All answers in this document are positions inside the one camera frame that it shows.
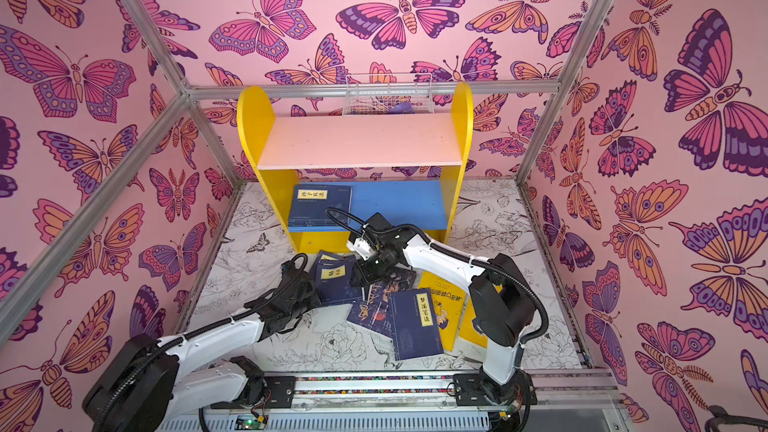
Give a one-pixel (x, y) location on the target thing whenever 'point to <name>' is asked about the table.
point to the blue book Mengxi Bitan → (415, 324)
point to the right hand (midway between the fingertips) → (355, 279)
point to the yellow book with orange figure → (448, 301)
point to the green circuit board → (251, 422)
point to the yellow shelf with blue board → (325, 172)
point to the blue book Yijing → (337, 278)
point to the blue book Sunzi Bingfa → (310, 202)
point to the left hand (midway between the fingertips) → (323, 289)
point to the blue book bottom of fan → (327, 264)
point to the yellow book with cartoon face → (468, 329)
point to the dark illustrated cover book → (375, 311)
